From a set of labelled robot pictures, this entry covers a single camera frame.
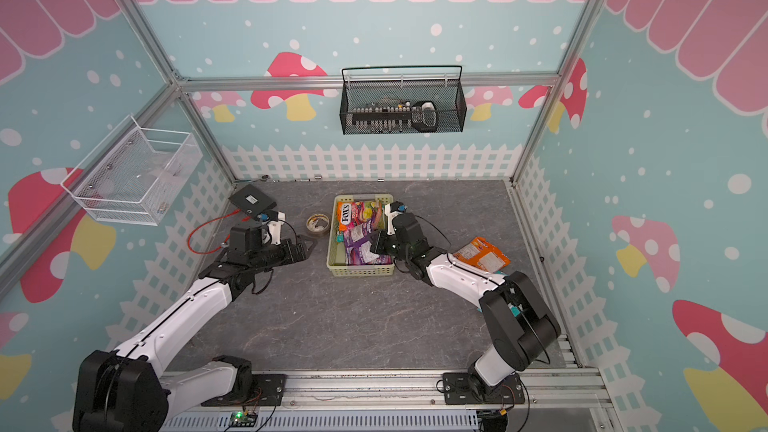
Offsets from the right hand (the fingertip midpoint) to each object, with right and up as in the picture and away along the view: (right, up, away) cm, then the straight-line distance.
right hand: (367, 235), depth 86 cm
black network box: (-45, +10, +27) cm, 54 cm away
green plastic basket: (-11, -8, +13) cm, 19 cm away
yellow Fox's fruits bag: (-7, +6, +15) cm, 17 cm away
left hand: (-17, -3, -2) cm, 18 cm away
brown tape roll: (-20, +2, +20) cm, 28 cm away
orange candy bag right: (+37, -7, +11) cm, 39 cm away
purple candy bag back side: (-3, -1, +5) cm, 6 cm away
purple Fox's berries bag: (0, -7, +2) cm, 8 cm away
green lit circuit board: (-30, -44, -13) cm, 55 cm away
